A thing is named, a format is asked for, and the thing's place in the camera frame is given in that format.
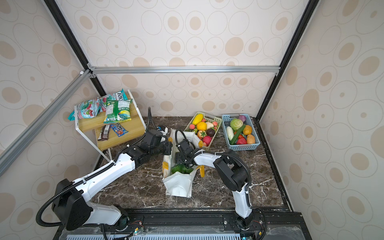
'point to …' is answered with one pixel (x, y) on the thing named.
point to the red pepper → (241, 140)
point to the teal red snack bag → (89, 108)
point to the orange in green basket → (201, 126)
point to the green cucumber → (237, 134)
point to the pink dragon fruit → (207, 139)
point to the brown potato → (250, 139)
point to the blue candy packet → (120, 131)
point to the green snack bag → (117, 110)
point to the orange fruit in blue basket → (247, 130)
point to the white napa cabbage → (230, 132)
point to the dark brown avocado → (210, 132)
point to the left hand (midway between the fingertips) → (176, 143)
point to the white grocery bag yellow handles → (178, 184)
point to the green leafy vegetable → (181, 168)
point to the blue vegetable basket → (240, 132)
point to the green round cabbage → (236, 123)
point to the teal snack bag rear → (120, 95)
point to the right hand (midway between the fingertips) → (179, 158)
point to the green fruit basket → (212, 122)
